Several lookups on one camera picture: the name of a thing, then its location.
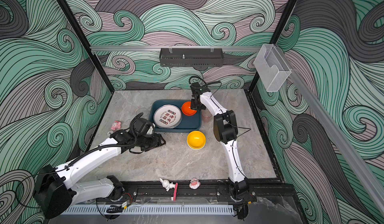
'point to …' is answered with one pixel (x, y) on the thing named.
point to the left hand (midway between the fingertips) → (163, 143)
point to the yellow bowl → (196, 140)
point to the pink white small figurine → (194, 184)
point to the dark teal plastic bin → (187, 123)
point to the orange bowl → (186, 109)
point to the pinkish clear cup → (207, 116)
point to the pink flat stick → (175, 191)
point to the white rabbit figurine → (166, 184)
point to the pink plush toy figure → (116, 125)
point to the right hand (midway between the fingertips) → (196, 107)
